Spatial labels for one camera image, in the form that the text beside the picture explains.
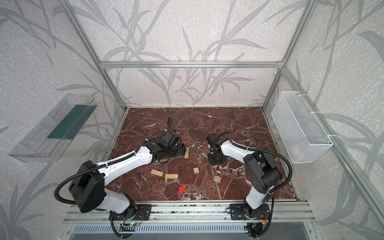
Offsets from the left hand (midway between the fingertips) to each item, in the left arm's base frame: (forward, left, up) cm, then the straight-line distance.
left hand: (185, 146), depth 85 cm
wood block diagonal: (-8, -18, -10) cm, 22 cm away
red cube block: (-20, +1, -11) cm, 23 cm away
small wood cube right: (-15, -19, -10) cm, 26 cm away
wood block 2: (-13, +7, -11) cm, 19 cm away
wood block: (-12, +16, -12) cm, 23 cm away
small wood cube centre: (-10, -7, -10) cm, 16 cm away
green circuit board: (-36, +23, -11) cm, 44 cm away
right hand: (-2, -17, -11) cm, 20 cm away
